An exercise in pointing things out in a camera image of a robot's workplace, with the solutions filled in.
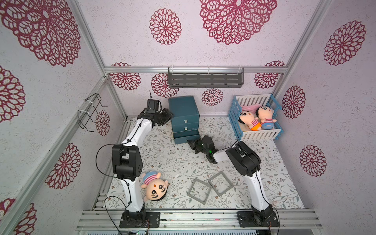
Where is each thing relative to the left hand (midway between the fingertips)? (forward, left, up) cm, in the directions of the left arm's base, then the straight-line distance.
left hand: (172, 116), depth 93 cm
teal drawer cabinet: (+6, -8, -1) cm, 10 cm away
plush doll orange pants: (+4, -54, -10) cm, 55 cm away
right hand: (-6, -11, -17) cm, 21 cm away
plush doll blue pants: (+8, -64, -7) cm, 65 cm away
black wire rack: (-14, +42, +14) cm, 46 cm away
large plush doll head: (-41, +7, -11) cm, 43 cm away
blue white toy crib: (+21, -58, -9) cm, 62 cm away
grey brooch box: (-40, -17, -20) cm, 48 cm away
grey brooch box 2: (-35, -29, -21) cm, 50 cm away
